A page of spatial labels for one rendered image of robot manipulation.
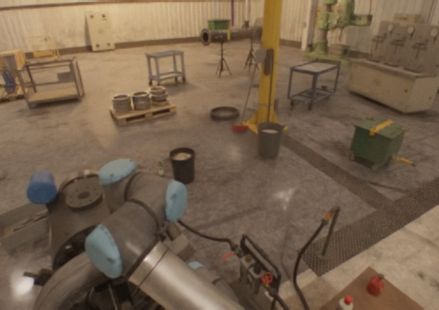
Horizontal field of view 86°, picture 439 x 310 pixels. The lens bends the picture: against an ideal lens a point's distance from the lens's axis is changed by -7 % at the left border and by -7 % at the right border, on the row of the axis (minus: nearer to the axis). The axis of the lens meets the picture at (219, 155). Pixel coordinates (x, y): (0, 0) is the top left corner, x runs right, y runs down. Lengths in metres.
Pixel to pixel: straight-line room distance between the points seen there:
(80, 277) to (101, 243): 0.80
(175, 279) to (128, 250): 0.10
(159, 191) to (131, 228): 0.10
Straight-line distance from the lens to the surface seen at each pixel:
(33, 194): 1.83
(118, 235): 0.49
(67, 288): 1.31
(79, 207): 1.67
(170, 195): 0.54
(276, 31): 4.22
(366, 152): 3.86
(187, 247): 1.42
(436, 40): 6.74
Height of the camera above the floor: 1.89
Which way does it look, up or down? 30 degrees down
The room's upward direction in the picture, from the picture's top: 1 degrees counter-clockwise
